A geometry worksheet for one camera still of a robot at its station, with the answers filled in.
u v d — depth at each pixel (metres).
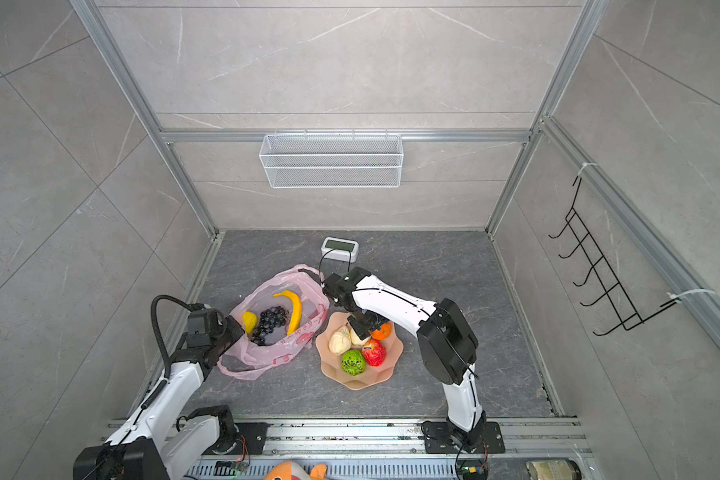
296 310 0.95
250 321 0.90
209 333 0.65
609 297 0.64
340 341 0.84
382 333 0.84
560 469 0.67
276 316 0.90
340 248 1.07
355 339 0.84
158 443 0.42
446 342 0.51
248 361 0.81
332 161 1.01
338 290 0.63
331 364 0.83
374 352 0.81
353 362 0.79
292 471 0.63
